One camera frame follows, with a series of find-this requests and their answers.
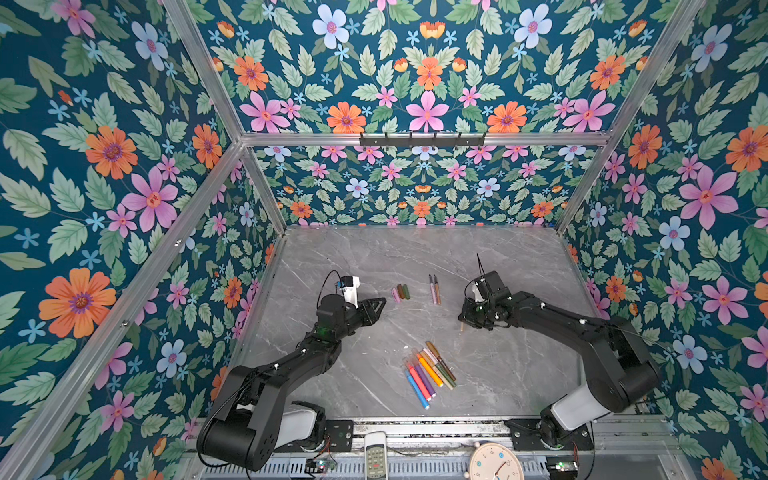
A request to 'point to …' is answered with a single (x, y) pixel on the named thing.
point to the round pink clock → (497, 461)
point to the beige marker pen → (436, 369)
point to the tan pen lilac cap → (461, 326)
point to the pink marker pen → (419, 382)
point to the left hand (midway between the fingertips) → (386, 296)
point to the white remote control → (376, 455)
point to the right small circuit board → (562, 467)
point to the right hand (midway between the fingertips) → (457, 315)
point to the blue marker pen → (418, 392)
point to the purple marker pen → (424, 378)
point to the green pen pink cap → (448, 376)
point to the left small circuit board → (320, 465)
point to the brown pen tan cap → (440, 359)
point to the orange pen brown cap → (437, 290)
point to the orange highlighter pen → (436, 377)
